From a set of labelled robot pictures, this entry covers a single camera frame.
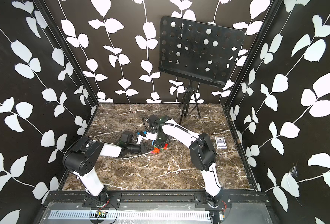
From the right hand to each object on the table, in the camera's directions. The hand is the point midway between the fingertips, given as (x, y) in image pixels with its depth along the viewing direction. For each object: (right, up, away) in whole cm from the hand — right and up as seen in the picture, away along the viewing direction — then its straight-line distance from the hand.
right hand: (158, 142), depth 87 cm
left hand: (-5, -5, +3) cm, 8 cm away
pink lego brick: (-5, -7, +3) cm, 9 cm away
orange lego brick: (-1, -5, 0) cm, 5 cm away
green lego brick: (+2, -4, -2) cm, 5 cm away
